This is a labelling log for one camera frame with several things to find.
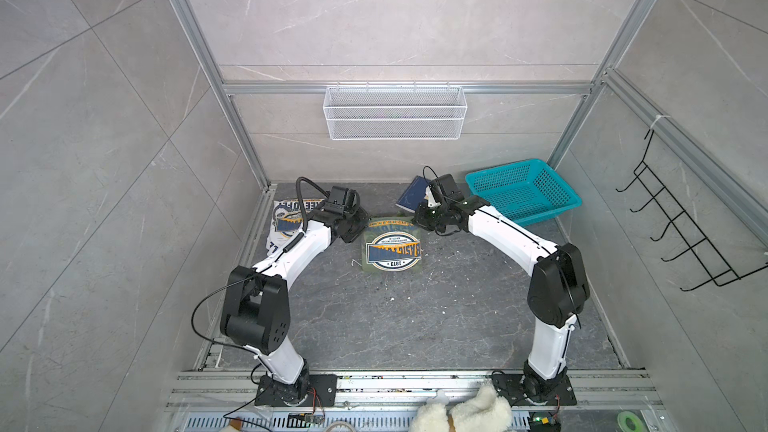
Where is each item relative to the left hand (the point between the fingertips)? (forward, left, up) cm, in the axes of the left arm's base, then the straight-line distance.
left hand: (369, 213), depth 89 cm
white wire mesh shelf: (+34, -9, +13) cm, 37 cm away
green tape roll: (-53, -59, -15) cm, 81 cm away
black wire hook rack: (-25, -72, +17) cm, 78 cm away
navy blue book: (+20, -16, -15) cm, 30 cm away
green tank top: (-8, -7, -6) cm, 12 cm away
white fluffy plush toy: (-51, -24, -5) cm, 56 cm away
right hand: (-1, -13, -1) cm, 13 cm away
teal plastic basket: (+22, -63, -16) cm, 69 cm away
